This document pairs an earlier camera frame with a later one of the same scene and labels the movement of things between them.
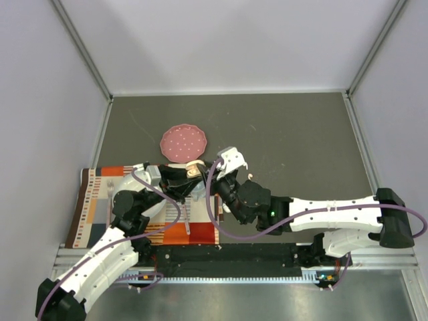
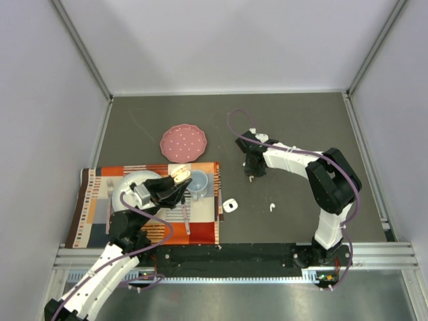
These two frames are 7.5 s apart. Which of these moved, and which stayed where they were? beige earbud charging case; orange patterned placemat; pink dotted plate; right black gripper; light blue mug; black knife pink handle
Moved: right black gripper; beige earbud charging case
Stayed: orange patterned placemat; pink dotted plate; light blue mug; black knife pink handle
